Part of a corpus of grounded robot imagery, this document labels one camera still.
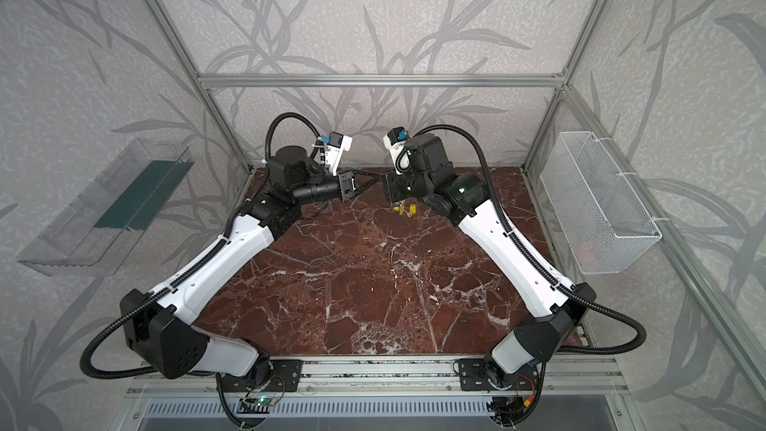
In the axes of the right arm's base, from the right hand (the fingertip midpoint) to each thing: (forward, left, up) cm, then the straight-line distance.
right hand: (384, 167), depth 69 cm
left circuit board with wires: (-41, +29, -37) cm, 63 cm away
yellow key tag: (+16, -8, -38) cm, 42 cm away
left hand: (-4, 0, +2) cm, 4 cm away
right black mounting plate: (-37, -24, -36) cm, 57 cm away
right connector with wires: (-45, -29, -40) cm, 67 cm away
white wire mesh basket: (-15, -47, -2) cm, 49 cm away
